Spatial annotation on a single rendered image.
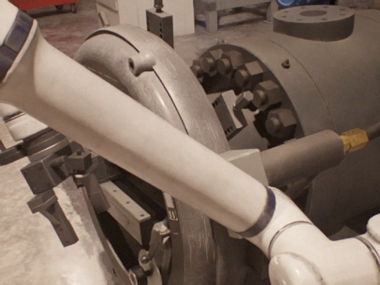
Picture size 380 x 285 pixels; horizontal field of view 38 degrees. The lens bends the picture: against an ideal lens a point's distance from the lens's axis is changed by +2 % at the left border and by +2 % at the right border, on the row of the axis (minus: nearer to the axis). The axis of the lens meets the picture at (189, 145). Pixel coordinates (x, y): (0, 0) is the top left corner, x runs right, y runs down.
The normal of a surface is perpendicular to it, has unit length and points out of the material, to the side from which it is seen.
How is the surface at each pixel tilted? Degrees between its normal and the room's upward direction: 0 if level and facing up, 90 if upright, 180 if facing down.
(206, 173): 72
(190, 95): 40
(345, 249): 7
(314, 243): 1
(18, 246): 0
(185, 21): 90
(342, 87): 48
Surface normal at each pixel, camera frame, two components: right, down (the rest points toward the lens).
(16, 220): -0.07, -0.91
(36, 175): -0.27, 0.32
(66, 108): 0.26, 0.43
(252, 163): 0.45, -0.04
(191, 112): 0.32, -0.39
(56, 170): 0.87, -0.33
